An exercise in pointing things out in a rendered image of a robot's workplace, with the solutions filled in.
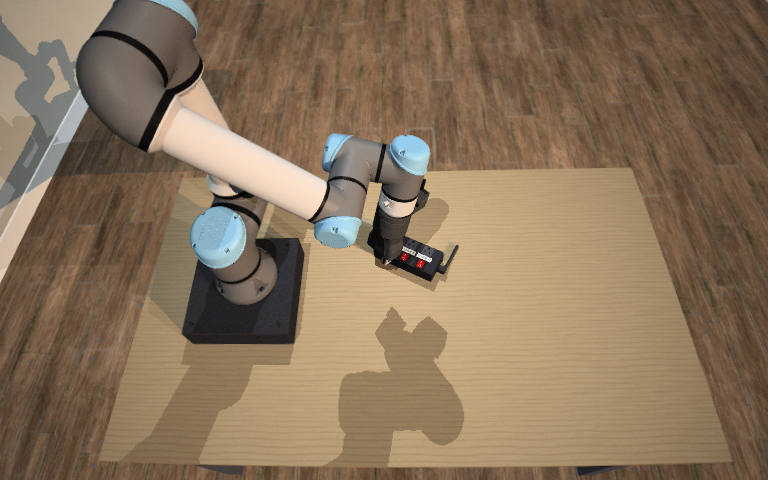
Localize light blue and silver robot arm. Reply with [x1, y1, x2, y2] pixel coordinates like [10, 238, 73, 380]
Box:
[76, 0, 430, 305]

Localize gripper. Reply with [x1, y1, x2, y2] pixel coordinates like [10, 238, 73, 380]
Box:
[367, 179, 430, 265]

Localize black power strip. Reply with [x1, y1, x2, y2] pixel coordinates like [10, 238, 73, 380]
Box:
[389, 236, 459, 282]

